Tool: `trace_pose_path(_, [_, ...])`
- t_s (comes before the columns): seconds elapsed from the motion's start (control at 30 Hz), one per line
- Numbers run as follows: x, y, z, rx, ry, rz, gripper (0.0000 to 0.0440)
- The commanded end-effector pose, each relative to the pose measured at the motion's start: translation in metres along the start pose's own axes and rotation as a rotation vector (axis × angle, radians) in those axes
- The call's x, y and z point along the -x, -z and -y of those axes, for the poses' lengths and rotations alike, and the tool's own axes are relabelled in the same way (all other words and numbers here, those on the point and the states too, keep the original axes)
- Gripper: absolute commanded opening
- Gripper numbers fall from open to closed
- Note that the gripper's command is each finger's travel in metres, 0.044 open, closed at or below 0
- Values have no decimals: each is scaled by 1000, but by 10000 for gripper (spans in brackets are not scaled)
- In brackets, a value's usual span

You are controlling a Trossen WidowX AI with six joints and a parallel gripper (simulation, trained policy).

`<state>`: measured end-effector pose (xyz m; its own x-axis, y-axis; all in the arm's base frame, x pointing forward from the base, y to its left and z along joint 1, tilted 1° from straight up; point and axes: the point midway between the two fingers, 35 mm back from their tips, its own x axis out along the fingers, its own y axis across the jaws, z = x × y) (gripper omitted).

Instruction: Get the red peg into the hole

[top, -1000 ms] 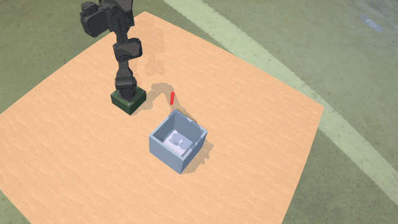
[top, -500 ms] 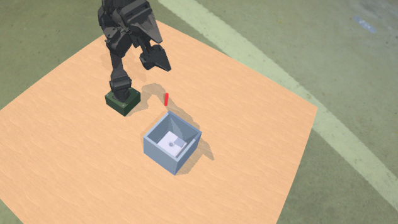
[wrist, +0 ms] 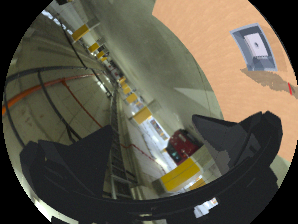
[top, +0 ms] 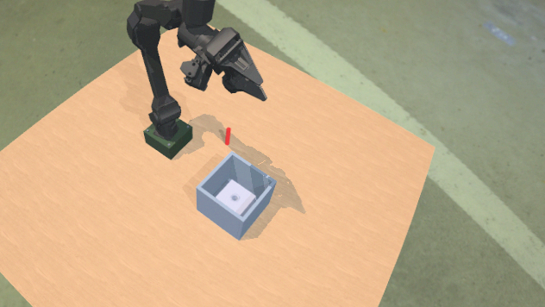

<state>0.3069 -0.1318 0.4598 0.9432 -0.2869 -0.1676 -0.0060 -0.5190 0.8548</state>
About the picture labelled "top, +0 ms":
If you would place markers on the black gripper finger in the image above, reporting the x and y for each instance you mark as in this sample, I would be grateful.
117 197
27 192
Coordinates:
250 88
238 58

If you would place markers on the light blue open box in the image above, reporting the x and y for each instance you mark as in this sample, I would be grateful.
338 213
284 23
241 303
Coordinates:
234 167

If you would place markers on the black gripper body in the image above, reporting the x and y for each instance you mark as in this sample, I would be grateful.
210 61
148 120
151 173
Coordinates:
215 44

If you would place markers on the red peg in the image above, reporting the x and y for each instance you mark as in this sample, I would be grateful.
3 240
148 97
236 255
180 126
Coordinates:
227 136

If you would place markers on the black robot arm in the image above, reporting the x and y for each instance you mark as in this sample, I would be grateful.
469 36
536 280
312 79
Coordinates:
143 26

